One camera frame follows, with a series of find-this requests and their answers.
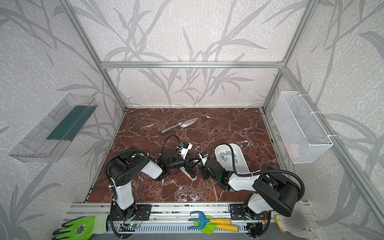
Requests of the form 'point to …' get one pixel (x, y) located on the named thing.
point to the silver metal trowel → (183, 125)
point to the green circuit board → (133, 225)
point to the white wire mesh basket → (304, 138)
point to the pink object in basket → (293, 150)
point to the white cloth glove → (301, 219)
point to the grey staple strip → (227, 153)
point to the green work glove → (82, 228)
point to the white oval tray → (224, 155)
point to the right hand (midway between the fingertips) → (201, 160)
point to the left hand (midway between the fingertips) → (200, 156)
